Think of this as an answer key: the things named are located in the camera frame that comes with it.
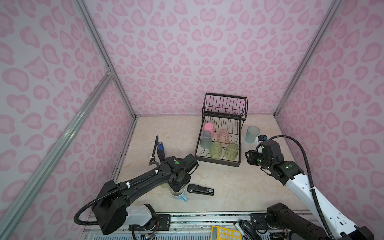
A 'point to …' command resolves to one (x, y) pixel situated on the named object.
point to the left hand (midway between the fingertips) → (187, 182)
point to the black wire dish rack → (225, 112)
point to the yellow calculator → (218, 233)
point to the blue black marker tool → (161, 150)
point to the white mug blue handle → (178, 194)
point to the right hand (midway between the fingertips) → (248, 153)
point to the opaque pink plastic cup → (209, 126)
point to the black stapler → (198, 189)
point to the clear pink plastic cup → (223, 137)
